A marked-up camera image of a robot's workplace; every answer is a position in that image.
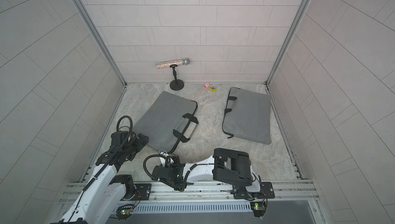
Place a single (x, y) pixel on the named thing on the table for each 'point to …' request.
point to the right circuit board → (259, 208)
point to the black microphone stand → (177, 85)
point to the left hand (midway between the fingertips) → (147, 139)
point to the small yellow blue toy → (213, 89)
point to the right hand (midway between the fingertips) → (166, 165)
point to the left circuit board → (124, 212)
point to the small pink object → (207, 86)
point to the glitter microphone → (185, 61)
